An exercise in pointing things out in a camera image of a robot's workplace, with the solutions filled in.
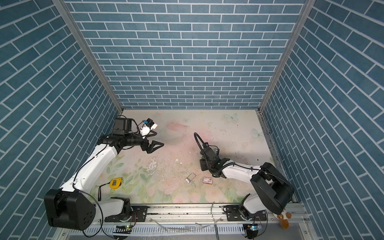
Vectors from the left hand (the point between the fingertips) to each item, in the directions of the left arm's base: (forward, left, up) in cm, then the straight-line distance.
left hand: (158, 138), depth 78 cm
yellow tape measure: (-16, +25, -21) cm, 36 cm away
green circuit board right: (-39, -47, -22) cm, 65 cm away
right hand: (-3, -24, -18) cm, 30 cm away
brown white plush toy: (-36, -62, -19) cm, 74 cm away
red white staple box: (-16, -26, -21) cm, 37 cm away
